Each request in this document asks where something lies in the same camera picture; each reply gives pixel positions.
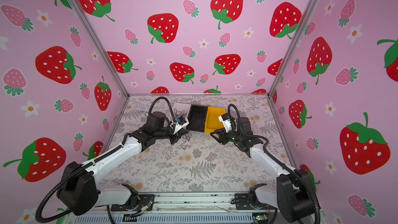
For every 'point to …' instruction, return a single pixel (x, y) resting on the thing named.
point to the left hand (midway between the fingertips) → (188, 130)
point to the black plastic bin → (199, 109)
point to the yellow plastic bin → (213, 122)
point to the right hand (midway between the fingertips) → (211, 134)
